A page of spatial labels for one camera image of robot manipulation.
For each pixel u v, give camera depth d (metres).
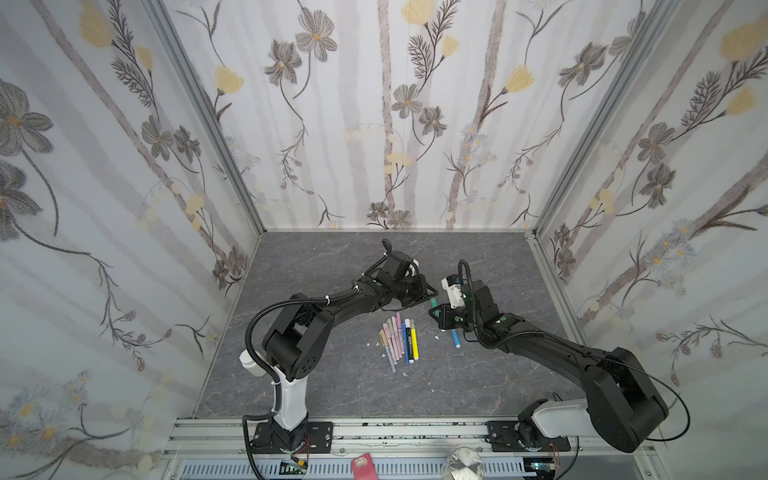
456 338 0.91
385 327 0.93
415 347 0.89
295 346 0.49
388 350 0.88
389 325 0.93
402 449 0.73
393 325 0.93
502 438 0.73
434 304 0.86
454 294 0.78
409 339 0.91
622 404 0.42
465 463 0.58
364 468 0.70
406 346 0.89
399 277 0.74
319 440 0.73
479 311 0.67
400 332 0.93
